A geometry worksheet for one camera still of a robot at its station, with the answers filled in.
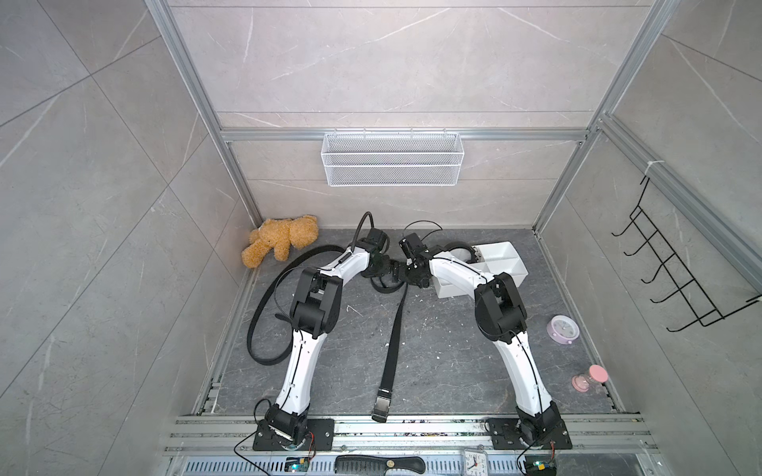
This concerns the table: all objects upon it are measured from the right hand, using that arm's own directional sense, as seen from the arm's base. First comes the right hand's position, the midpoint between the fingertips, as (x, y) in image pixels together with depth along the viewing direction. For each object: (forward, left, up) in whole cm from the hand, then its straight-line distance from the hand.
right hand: (405, 278), depth 103 cm
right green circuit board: (-54, -31, -4) cm, 62 cm away
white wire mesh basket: (+31, +5, +28) cm, 42 cm away
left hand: (+5, +5, 0) cm, 7 cm away
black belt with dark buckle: (-17, +49, +2) cm, 52 cm away
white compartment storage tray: (+9, -36, -1) cm, 37 cm away
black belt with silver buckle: (+10, -19, +7) cm, 23 cm away
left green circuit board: (-53, +29, -3) cm, 61 cm away
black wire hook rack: (-32, -58, +32) cm, 73 cm away
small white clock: (-53, -14, 0) cm, 55 cm away
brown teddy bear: (+15, +38, +9) cm, 42 cm away
